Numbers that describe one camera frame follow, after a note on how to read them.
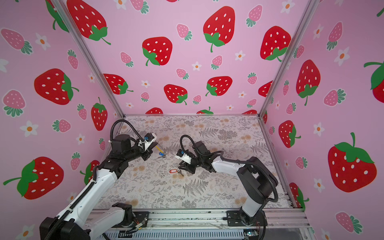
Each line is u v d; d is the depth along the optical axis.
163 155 0.98
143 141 0.64
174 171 0.91
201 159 0.70
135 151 0.66
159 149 0.84
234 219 0.73
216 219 0.75
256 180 0.46
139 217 0.74
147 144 0.66
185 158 0.75
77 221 0.40
